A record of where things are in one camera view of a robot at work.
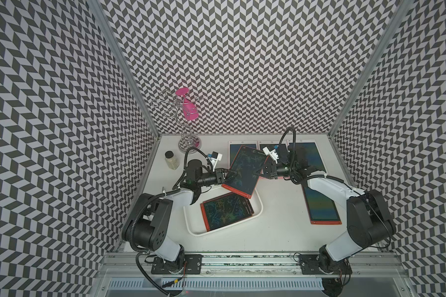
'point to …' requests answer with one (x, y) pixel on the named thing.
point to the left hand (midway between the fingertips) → (236, 175)
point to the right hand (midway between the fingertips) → (254, 175)
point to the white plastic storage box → (195, 224)
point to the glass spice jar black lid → (171, 160)
